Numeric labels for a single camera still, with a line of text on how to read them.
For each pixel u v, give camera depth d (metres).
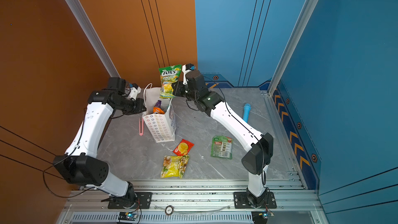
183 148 0.89
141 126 0.99
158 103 0.95
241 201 0.73
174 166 0.80
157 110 0.85
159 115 0.75
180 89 0.63
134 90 0.72
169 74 0.73
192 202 0.75
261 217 0.70
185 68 0.65
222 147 0.90
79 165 0.41
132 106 0.67
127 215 0.71
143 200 0.74
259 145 0.45
